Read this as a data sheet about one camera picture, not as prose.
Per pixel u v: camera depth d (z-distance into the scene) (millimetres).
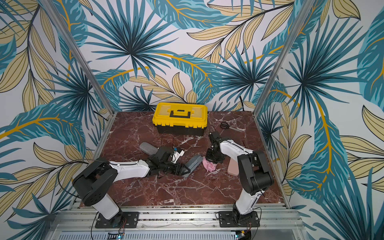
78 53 840
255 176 476
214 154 792
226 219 732
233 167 865
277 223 741
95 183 457
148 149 949
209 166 899
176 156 800
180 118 945
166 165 751
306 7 686
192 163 848
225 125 1132
